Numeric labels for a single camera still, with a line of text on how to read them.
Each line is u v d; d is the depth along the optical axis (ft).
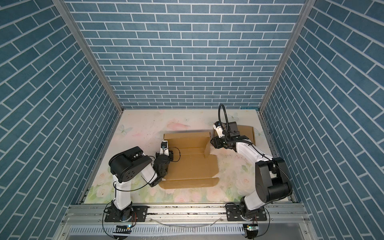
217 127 2.68
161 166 2.37
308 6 2.31
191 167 2.94
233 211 2.43
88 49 2.82
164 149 2.60
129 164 1.71
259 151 1.72
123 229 2.37
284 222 2.45
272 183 1.46
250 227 2.42
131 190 1.59
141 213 2.43
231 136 2.32
